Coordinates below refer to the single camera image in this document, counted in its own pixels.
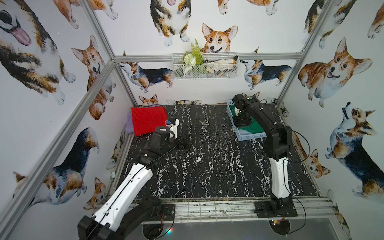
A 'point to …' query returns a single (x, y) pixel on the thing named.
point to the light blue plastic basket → (243, 135)
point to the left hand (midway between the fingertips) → (188, 132)
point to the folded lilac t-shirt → (128, 127)
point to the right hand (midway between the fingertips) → (237, 124)
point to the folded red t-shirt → (146, 119)
